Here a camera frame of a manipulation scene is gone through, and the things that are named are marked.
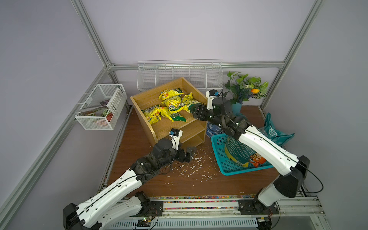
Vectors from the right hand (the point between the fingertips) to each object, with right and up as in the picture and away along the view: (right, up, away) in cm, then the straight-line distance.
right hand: (195, 107), depth 72 cm
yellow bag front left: (-20, -3, -3) cm, 21 cm away
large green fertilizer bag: (+24, -24, +7) cm, 35 cm away
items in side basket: (-47, -2, +4) cm, 48 cm away
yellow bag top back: (-15, +8, +6) cm, 18 cm away
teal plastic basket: (+18, -35, +17) cm, 43 cm away
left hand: (-3, -20, -1) cm, 20 cm away
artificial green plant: (+26, +12, +9) cm, 30 cm away
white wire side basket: (-55, +11, +13) cm, 58 cm away
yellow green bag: (-3, +4, +4) cm, 7 cm away
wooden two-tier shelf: (0, -13, +14) cm, 19 cm away
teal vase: (+29, +1, +25) cm, 39 cm away
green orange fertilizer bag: (+44, -16, +2) cm, 47 cm away
